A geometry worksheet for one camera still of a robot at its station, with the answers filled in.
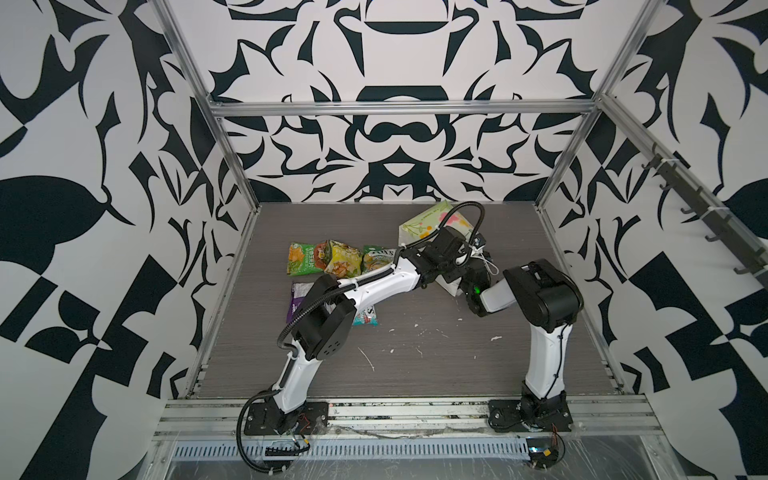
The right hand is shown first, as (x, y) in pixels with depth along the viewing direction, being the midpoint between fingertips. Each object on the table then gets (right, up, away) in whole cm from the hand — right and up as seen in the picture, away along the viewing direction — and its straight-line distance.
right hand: (444, 254), depth 101 cm
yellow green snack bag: (-24, -1, 0) cm, 24 cm away
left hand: (+3, +2, -16) cm, 16 cm away
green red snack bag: (-46, -1, 0) cm, 46 cm away
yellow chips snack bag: (-32, -2, -5) cm, 33 cm away
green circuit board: (+17, -45, -30) cm, 57 cm away
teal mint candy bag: (-25, -17, -12) cm, 33 cm away
